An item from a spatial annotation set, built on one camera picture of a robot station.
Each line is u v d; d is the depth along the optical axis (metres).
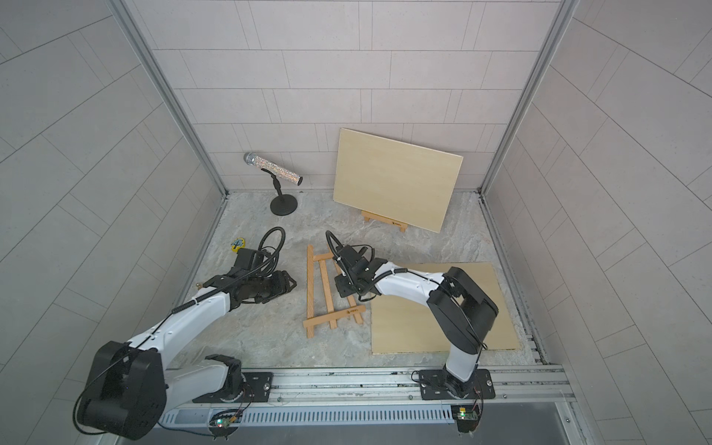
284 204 1.10
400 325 0.83
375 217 1.03
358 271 0.67
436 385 0.71
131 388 0.39
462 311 0.47
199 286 0.87
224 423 0.63
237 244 0.99
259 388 0.71
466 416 0.68
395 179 0.93
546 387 0.72
